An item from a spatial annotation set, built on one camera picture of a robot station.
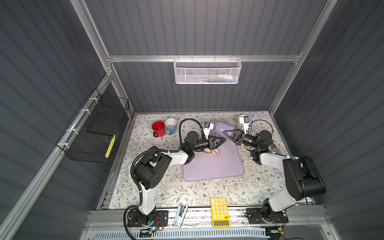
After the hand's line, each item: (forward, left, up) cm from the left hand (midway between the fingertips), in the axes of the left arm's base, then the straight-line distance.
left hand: (225, 139), depth 80 cm
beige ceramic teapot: (+2, +4, -16) cm, 17 cm away
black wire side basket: (+1, +68, +7) cm, 69 cm away
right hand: (0, +1, +4) cm, 4 cm away
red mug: (+25, +41, -17) cm, 51 cm away
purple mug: (+4, +3, +6) cm, 8 cm away
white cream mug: (+3, -7, +8) cm, 11 cm away
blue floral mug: (+21, +32, -11) cm, 40 cm away
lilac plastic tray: (-5, +9, -21) cm, 23 cm away
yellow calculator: (-31, +6, -19) cm, 37 cm away
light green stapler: (-31, +26, -19) cm, 45 cm away
